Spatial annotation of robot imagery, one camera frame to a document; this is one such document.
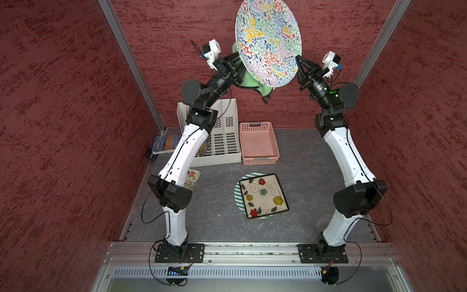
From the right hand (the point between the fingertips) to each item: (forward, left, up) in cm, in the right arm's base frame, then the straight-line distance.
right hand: (291, 60), depth 56 cm
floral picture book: (-9, +44, -59) cm, 74 cm away
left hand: (-7, +13, +6) cm, 16 cm away
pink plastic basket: (+17, +5, -61) cm, 64 cm away
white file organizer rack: (+14, +28, -58) cm, 66 cm away
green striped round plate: (-30, +6, -59) cm, 67 cm away
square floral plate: (-19, +6, -59) cm, 62 cm away
